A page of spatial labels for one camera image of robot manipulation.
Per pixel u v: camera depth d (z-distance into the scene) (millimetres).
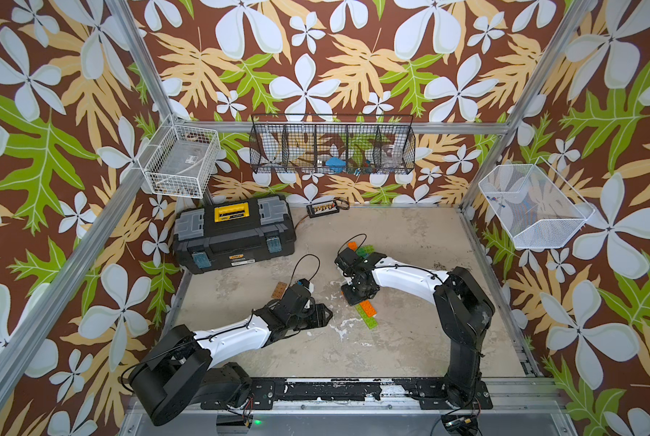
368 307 884
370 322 869
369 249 1043
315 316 750
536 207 824
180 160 861
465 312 492
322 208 1187
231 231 889
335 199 1221
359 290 770
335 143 1001
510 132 935
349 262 735
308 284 816
